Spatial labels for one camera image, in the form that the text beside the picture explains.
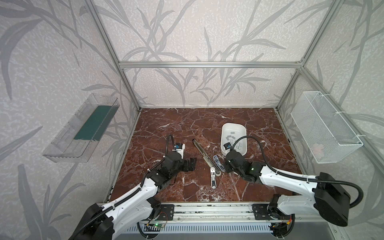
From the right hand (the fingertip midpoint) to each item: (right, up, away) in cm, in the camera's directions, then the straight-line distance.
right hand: (224, 154), depth 85 cm
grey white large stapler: (-9, -4, +6) cm, 12 cm away
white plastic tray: (+14, +13, +19) cm, 27 cm away
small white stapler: (-6, -15, -1) cm, 16 cm away
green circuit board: (-33, -30, -15) cm, 47 cm away
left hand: (-19, +1, -2) cm, 19 cm away
